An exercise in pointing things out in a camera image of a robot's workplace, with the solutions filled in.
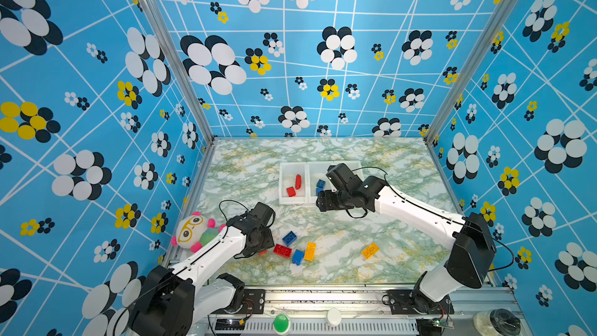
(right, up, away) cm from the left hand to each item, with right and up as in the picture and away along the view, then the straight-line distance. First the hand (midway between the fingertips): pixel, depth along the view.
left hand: (267, 243), depth 85 cm
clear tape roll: (+66, -13, -23) cm, 71 cm away
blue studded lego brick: (+8, +1, +2) cm, 9 cm away
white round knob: (+22, -14, -19) cm, 33 cm away
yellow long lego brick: (+16, -3, -1) cm, 16 cm away
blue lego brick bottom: (+12, -3, -4) cm, 13 cm away
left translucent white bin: (+9, +20, +17) cm, 28 cm away
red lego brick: (+11, +21, +17) cm, 30 cm away
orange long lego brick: (+38, -2, -2) cm, 38 cm away
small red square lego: (+8, +17, +14) cm, 24 cm away
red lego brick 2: (-1, -3, 0) cm, 3 cm away
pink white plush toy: (-26, +6, -3) cm, 26 cm away
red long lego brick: (+6, -3, 0) cm, 6 cm away
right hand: (+21, +16, -3) cm, 27 cm away
